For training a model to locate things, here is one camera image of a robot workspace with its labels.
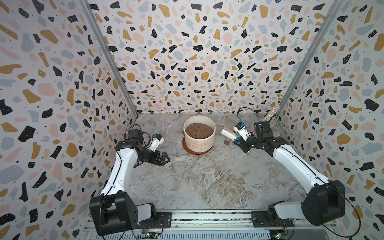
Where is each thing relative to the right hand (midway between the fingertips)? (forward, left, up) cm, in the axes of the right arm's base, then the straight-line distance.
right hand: (236, 140), depth 83 cm
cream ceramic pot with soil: (+11, +22, -6) cm, 25 cm away
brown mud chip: (+12, +3, -19) cm, 23 cm away
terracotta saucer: (+3, +28, -16) cm, 32 cm away
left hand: (-10, +41, -3) cm, 42 cm away
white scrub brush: (+2, +5, +4) cm, 6 cm away
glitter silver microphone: (+21, -24, +2) cm, 32 cm away
